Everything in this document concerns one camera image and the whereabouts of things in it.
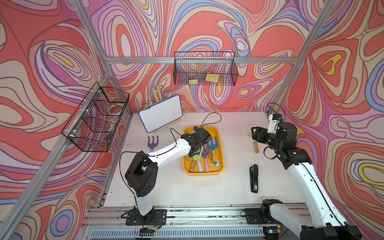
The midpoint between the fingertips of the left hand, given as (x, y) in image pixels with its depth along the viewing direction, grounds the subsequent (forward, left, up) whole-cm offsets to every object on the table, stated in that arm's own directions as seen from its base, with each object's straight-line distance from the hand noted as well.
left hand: (193, 147), depth 88 cm
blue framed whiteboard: (+18, +24, +9) cm, 31 cm away
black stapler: (-16, -34, -7) cm, 39 cm away
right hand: (-1, -33, +16) cm, 36 cm away
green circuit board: (-40, +21, -11) cm, 46 cm away
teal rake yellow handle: (+6, -14, -8) cm, 17 cm away
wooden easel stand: (+26, +23, +18) cm, 39 cm away
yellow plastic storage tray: (-5, -10, -8) cm, 14 cm away
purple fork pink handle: (0, -7, -7) cm, 10 cm away
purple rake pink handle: (+8, +28, -10) cm, 31 cm away
